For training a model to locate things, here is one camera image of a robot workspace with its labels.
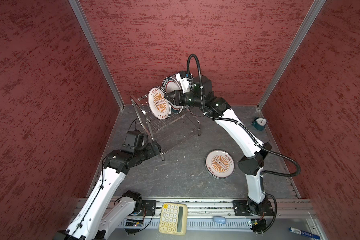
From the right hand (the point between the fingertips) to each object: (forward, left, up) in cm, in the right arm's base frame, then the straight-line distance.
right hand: (165, 99), depth 67 cm
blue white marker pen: (-49, -62, -40) cm, 88 cm away
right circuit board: (-44, -42, -43) cm, 75 cm away
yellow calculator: (-42, -2, -39) cm, 57 cm away
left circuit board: (-43, +19, -44) cm, 64 cm away
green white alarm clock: (+14, -64, -39) cm, 76 cm away
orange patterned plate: (+5, +5, -8) cm, 10 cm away
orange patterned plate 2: (-15, -29, -40) cm, 52 cm away
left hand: (-16, +8, -23) cm, 29 cm away
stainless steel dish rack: (+8, +4, -37) cm, 38 cm away
